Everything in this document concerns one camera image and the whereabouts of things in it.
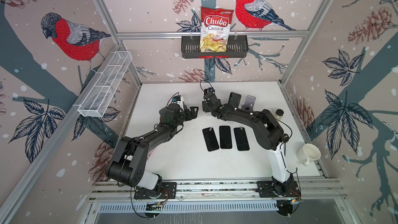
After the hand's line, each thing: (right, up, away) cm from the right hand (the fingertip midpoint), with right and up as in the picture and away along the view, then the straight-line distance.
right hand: (207, 102), depth 100 cm
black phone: (+10, -21, -9) cm, 25 cm away
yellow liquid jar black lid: (+43, -7, -9) cm, 44 cm away
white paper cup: (+53, -26, -20) cm, 62 cm away
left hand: (-7, -2, -11) cm, 14 cm away
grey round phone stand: (+28, -1, 0) cm, 28 cm away
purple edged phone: (+1, -22, -10) cm, 24 cm away
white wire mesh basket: (-54, +2, -29) cm, 61 cm away
